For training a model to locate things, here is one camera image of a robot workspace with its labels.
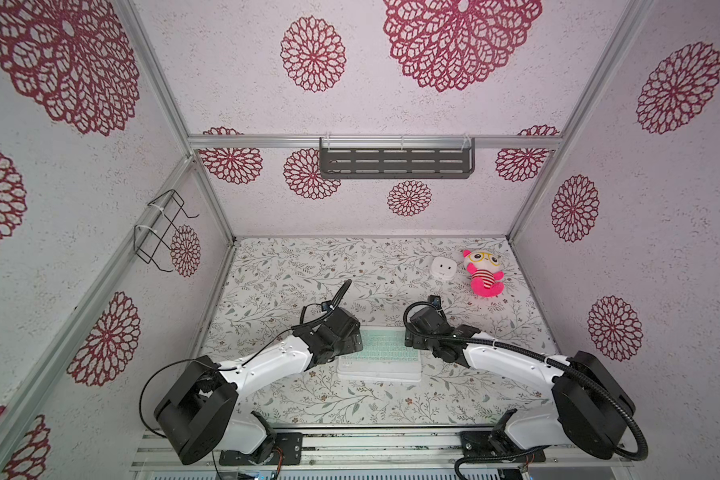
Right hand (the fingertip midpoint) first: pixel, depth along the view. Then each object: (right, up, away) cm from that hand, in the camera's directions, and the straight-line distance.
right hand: (418, 330), depth 89 cm
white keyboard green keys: (-10, -8, -1) cm, 12 cm away
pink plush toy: (+26, +17, +14) cm, 34 cm away
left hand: (-21, -3, -1) cm, 22 cm away
